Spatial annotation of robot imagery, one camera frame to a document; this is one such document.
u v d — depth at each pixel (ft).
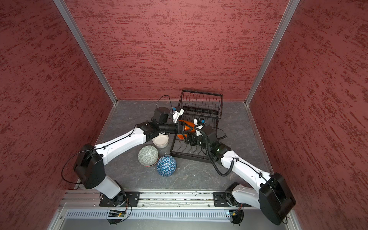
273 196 1.31
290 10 2.37
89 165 1.41
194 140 2.33
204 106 3.74
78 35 2.66
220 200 2.42
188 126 2.44
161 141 3.07
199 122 2.29
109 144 1.58
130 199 2.44
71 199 2.50
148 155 2.80
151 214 2.54
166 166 2.73
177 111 2.38
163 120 2.08
